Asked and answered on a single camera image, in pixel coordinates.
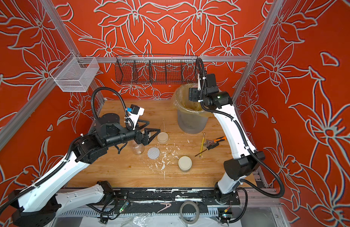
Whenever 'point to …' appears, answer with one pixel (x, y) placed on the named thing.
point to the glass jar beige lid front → (185, 163)
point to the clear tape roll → (197, 210)
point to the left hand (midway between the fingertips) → (154, 125)
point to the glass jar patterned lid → (137, 149)
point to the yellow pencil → (202, 144)
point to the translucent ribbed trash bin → (191, 123)
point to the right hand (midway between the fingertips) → (197, 89)
